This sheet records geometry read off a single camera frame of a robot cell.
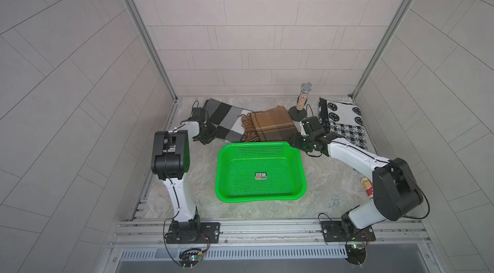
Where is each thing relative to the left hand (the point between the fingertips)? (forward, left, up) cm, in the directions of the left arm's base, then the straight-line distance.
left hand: (218, 130), depth 102 cm
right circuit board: (-53, -57, -1) cm, 78 cm away
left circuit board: (-55, +2, +2) cm, 55 cm away
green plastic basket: (-21, -22, -2) cm, 31 cm away
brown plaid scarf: (+2, -30, +3) cm, 31 cm away
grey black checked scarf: (+6, -4, +3) cm, 8 cm away
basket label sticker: (-26, -22, +2) cm, 34 cm away
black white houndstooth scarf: (+4, -68, +6) cm, 68 cm away
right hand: (-11, -36, +8) cm, 39 cm away
